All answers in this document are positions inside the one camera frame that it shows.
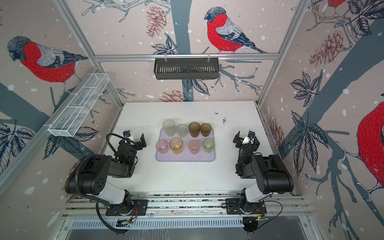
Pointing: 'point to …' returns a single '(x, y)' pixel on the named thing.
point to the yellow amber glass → (176, 144)
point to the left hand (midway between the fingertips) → (134, 135)
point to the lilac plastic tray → (185, 155)
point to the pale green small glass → (182, 130)
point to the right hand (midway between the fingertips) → (247, 135)
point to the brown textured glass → (205, 129)
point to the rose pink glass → (162, 145)
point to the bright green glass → (208, 144)
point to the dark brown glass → (194, 128)
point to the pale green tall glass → (169, 126)
